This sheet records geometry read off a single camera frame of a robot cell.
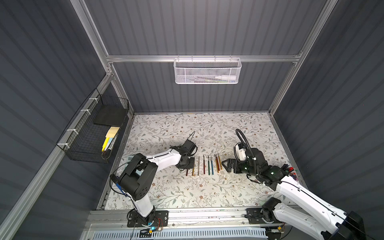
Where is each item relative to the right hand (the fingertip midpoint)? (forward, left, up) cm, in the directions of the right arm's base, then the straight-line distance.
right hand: (230, 163), depth 78 cm
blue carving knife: (+4, +8, -14) cm, 16 cm away
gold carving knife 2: (+6, +5, -15) cm, 17 cm away
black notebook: (+22, +66, +14) cm, 71 cm away
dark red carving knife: (0, +24, -13) cm, 27 cm away
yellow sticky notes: (+6, +60, +14) cm, 62 cm away
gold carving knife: (+2, +20, -14) cm, 25 cm away
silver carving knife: (+5, +17, -14) cm, 22 cm away
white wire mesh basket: (+79, +10, +7) cm, 80 cm away
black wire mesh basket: (+5, +70, +14) cm, 71 cm away
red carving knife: (+6, +13, -15) cm, 21 cm away
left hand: (+3, +21, -13) cm, 25 cm away
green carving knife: (0, +10, -14) cm, 17 cm away
